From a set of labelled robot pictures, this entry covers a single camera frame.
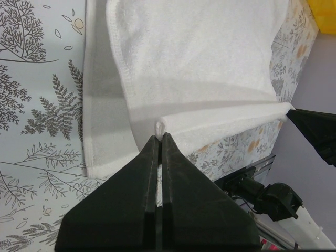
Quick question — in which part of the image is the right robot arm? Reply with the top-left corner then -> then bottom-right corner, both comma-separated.
234,109 -> 335,249

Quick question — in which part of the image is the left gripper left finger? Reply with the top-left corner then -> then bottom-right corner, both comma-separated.
55,136 -> 159,251

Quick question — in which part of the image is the white towel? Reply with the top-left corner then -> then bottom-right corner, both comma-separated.
82,1 -> 292,178

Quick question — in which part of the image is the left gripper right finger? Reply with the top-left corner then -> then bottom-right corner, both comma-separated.
161,133 -> 260,251

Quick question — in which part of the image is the yellow plastic tray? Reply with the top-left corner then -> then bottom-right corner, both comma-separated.
307,0 -> 335,35

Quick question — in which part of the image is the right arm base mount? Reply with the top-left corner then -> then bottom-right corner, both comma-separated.
214,154 -> 276,206

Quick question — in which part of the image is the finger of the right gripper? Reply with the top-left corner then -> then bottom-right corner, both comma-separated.
287,109 -> 335,166

